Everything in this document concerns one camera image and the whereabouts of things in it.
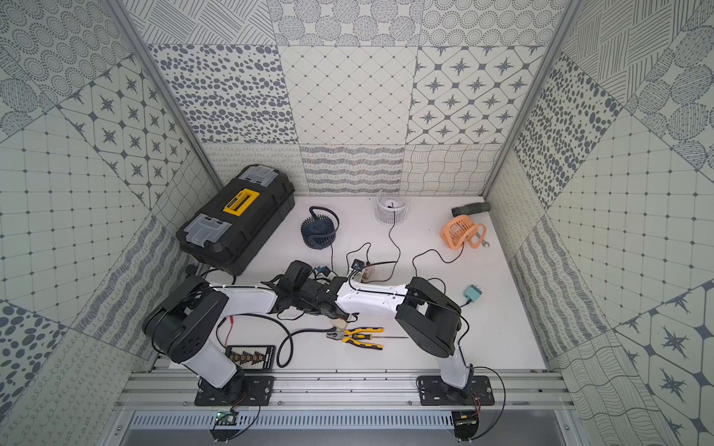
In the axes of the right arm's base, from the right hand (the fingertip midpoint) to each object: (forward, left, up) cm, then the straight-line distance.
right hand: (352, 297), depth 89 cm
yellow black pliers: (-11, +2, -1) cm, 12 cm away
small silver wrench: (+23, -50, -2) cm, 55 cm away
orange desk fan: (+22, -37, +8) cm, 44 cm away
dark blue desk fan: (+24, +14, +5) cm, 28 cm away
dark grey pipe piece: (+40, -45, -1) cm, 60 cm away
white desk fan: (+36, -14, +5) cm, 39 cm away
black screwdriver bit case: (-18, +28, -1) cm, 33 cm away
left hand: (-2, +4, 0) cm, 5 cm away
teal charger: (+3, -40, -1) cm, 40 cm away
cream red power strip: (-8, +4, -2) cm, 9 cm away
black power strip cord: (-10, +21, +7) cm, 24 cm away
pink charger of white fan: (+9, -4, -1) cm, 10 cm away
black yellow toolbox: (+14, +39, +16) cm, 44 cm away
